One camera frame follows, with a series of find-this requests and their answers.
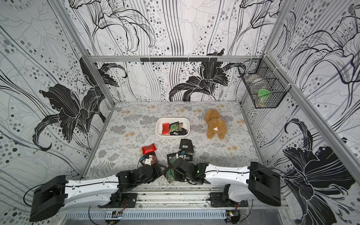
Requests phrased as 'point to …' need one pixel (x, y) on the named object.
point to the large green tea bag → (172, 159)
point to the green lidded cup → (264, 99)
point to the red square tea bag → (148, 149)
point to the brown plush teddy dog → (215, 124)
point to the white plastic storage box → (160, 120)
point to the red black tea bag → (154, 160)
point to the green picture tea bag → (176, 126)
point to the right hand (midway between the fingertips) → (175, 172)
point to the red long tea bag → (165, 129)
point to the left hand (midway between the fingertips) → (166, 173)
